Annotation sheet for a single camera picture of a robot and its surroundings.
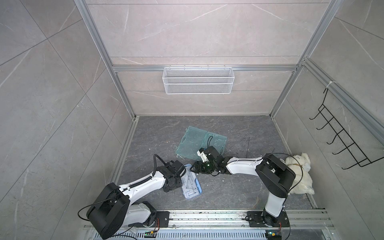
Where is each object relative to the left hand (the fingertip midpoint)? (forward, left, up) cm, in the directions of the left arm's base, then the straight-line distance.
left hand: (179, 182), depth 86 cm
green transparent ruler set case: (+31, -10, -1) cm, 33 cm away
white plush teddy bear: (+4, -70, +8) cm, 71 cm away
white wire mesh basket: (+59, -14, +29) cm, 67 cm away
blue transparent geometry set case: (-3, -7, +1) cm, 8 cm away
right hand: (+6, -9, +3) cm, 11 cm away
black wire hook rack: (-2, -77, +32) cm, 84 cm away
